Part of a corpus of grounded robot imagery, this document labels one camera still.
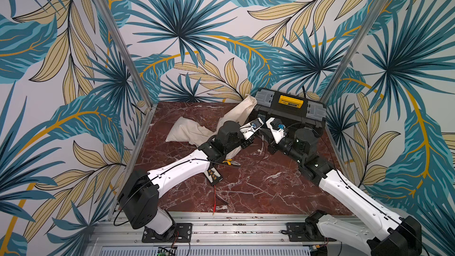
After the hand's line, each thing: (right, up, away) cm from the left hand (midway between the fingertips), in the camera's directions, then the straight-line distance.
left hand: (249, 126), depth 77 cm
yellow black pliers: (-8, -19, +16) cm, 26 cm away
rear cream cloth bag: (-3, +7, +14) cm, 16 cm away
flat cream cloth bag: (-32, -3, +21) cm, 38 cm away
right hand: (0, -3, -7) cm, 8 cm away
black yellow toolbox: (+26, +8, +18) cm, 33 cm away
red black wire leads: (-13, -34, +6) cm, 37 cm away
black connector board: (-17, -25, +11) cm, 32 cm away
